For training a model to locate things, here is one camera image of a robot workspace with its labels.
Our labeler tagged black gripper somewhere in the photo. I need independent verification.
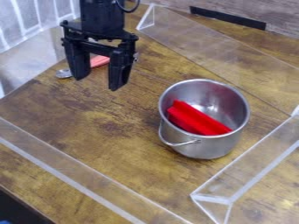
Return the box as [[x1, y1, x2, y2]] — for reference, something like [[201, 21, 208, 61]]
[[60, 0, 140, 91]]

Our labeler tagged silver metal pot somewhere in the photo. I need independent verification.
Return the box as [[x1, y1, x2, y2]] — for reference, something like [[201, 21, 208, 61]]
[[159, 79, 249, 159]]

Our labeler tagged clear acrylic barrier left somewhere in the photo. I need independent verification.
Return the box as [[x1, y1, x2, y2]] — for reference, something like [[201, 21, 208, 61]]
[[0, 27, 64, 99]]

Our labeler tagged red block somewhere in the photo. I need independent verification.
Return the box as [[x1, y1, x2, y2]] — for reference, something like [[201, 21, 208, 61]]
[[167, 100, 232, 136]]

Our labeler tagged clear acrylic barrier front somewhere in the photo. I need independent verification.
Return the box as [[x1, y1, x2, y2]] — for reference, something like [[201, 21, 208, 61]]
[[0, 117, 191, 224]]

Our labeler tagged clear acrylic barrier right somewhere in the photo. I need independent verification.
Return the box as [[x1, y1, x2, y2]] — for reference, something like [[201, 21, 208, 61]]
[[191, 105, 299, 224]]

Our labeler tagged spoon with pink handle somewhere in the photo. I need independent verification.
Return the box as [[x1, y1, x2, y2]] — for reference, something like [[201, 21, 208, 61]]
[[56, 56, 109, 79]]

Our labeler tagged black cable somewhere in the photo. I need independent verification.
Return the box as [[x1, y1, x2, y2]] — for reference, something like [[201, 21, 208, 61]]
[[116, 0, 143, 14]]

